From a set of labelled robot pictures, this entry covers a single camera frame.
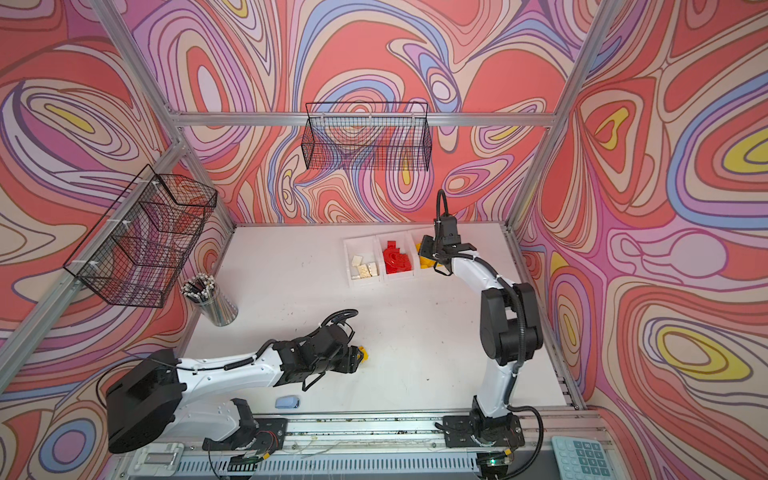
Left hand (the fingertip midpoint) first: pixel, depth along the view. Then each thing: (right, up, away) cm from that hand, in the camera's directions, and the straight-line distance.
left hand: (360, 355), depth 83 cm
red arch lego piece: (+10, +26, +19) cm, 34 cm away
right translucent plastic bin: (+19, +37, +25) cm, 48 cm away
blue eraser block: (-19, -11, -5) cm, 22 cm away
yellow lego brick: (+21, +25, +20) cm, 39 cm away
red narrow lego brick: (+10, +31, +25) cm, 40 cm away
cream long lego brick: (-4, +26, +23) cm, 35 cm away
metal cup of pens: (-42, +14, +2) cm, 44 cm away
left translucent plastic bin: (+1, +31, +27) cm, 41 cm away
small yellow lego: (+1, 0, +1) cm, 2 cm away
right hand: (+22, +30, +14) cm, 39 cm away
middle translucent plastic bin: (+14, +33, +25) cm, 44 cm away
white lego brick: (0, +22, +21) cm, 31 cm away
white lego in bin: (+3, +24, +18) cm, 30 cm away
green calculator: (+53, -20, -14) cm, 58 cm away
